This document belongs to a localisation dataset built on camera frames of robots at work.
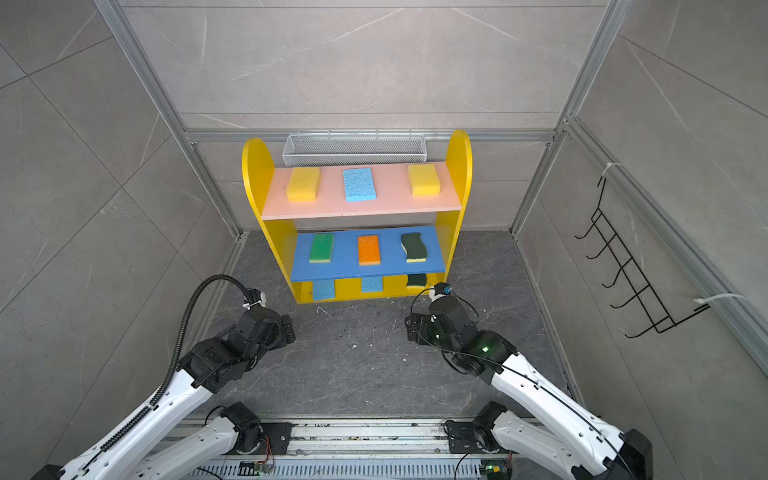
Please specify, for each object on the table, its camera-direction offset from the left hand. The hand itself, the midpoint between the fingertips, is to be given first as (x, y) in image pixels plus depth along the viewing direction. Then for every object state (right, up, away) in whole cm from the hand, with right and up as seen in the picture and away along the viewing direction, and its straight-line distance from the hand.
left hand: (279, 319), depth 76 cm
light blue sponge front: (+6, +5, +24) cm, 25 cm away
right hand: (+35, 0, 0) cm, 35 cm away
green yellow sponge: (+7, +19, +18) cm, 27 cm away
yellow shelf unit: (+19, +25, +22) cm, 39 cm away
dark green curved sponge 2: (+37, +19, +19) cm, 46 cm away
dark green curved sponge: (+38, +8, +26) cm, 46 cm away
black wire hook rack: (+85, +7, -11) cm, 87 cm away
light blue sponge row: (+22, +7, +25) cm, 34 cm away
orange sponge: (+22, +18, +19) cm, 34 cm away
